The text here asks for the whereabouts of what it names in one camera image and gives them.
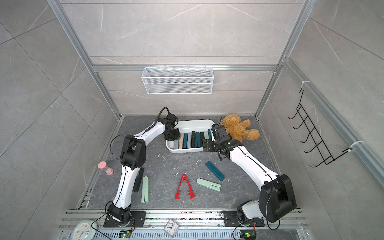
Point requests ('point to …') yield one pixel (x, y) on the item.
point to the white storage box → (187, 126)
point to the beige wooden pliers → (181, 140)
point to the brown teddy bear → (236, 128)
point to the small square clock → (171, 228)
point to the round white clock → (83, 230)
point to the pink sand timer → (108, 171)
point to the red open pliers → (190, 192)
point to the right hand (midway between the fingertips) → (211, 143)
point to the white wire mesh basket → (177, 80)
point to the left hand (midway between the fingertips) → (180, 136)
